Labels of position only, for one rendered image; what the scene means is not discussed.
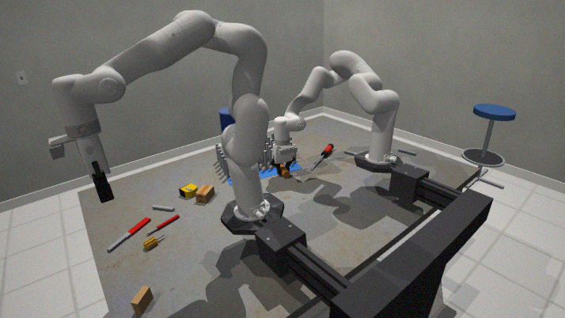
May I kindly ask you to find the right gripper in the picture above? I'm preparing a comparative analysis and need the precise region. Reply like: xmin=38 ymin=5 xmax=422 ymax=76
xmin=271 ymin=144 xmax=295 ymax=175

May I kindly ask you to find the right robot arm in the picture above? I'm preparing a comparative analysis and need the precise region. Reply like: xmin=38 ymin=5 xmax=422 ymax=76
xmin=274 ymin=51 xmax=400 ymax=165

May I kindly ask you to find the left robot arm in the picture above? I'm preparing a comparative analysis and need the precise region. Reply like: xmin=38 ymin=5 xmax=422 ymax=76
xmin=48 ymin=10 xmax=270 ymax=221

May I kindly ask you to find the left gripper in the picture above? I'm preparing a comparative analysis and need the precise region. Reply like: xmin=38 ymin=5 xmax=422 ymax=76
xmin=71 ymin=129 xmax=114 ymax=203

